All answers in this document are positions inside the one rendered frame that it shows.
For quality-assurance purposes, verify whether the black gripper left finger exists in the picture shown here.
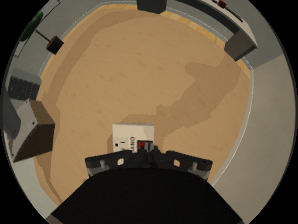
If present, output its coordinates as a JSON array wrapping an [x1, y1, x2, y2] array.
[[85, 143, 149, 178]]

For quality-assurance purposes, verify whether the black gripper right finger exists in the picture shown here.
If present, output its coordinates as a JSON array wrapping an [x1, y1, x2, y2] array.
[[149, 143, 213, 181]]

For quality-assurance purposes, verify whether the grey power strip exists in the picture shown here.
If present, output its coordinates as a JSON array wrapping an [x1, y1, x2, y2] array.
[[113, 123, 154, 153]]

